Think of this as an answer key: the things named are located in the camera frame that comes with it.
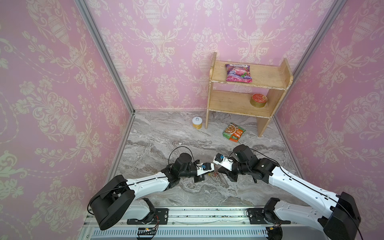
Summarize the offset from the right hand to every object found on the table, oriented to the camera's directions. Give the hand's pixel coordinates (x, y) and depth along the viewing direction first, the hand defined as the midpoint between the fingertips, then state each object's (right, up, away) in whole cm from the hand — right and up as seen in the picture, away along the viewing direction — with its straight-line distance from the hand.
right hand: (220, 168), depth 77 cm
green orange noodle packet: (+14, +18, +29) cm, 37 cm away
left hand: (-4, -1, 0) cm, 4 cm away
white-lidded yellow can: (-12, +25, +30) cm, 41 cm away
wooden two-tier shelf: (+28, +49, +32) cm, 65 cm away
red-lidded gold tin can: (+26, +38, +16) cm, 49 cm away
